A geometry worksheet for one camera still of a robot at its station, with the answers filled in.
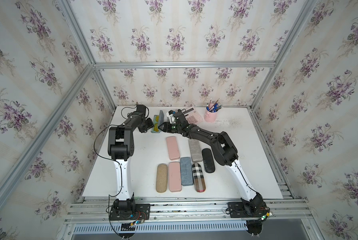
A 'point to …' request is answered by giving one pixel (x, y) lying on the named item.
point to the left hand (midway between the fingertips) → (150, 127)
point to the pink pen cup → (210, 117)
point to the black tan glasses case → (208, 162)
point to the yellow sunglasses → (156, 125)
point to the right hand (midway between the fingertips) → (162, 127)
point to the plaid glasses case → (198, 177)
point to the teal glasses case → (186, 173)
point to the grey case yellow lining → (161, 120)
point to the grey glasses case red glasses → (195, 150)
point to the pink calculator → (192, 116)
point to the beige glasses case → (161, 178)
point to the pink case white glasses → (173, 148)
